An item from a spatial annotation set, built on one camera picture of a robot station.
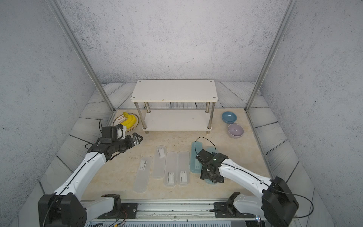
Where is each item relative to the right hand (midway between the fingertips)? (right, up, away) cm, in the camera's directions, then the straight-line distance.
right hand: (210, 177), depth 80 cm
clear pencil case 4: (-15, +3, +7) cm, 17 cm away
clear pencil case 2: (-30, +4, +10) cm, 32 cm away
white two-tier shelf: (-30, +49, +5) cm, 58 cm away
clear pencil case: (-39, -1, +6) cm, 40 cm away
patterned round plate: (-65, +33, +35) cm, 81 cm away
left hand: (-40, +20, +3) cm, 45 cm away
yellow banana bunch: (-55, +31, +27) cm, 68 cm away
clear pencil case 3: (-23, +2, +8) cm, 24 cm away
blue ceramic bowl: (+21, +34, +32) cm, 51 cm away
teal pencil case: (0, +17, -3) cm, 17 cm away
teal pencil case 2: (-8, +4, +7) cm, 11 cm away
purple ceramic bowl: (+23, +24, +24) cm, 41 cm away
